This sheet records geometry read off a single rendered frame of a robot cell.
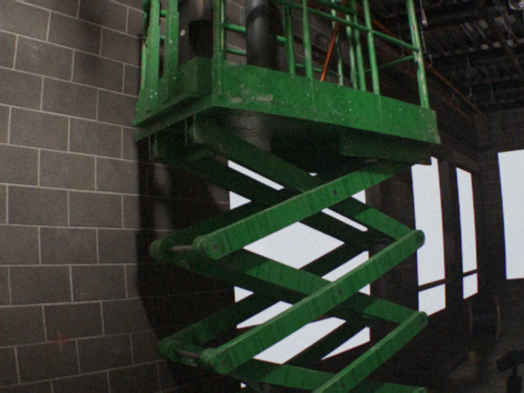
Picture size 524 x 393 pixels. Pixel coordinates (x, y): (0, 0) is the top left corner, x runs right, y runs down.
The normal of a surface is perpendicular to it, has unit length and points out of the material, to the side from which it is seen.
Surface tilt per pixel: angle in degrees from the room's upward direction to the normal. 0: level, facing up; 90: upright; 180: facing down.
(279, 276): 90
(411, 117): 90
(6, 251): 90
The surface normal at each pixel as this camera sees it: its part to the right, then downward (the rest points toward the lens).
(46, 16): 0.83, -0.10
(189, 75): -0.76, -0.03
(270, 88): 0.65, -0.11
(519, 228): -0.56, -0.06
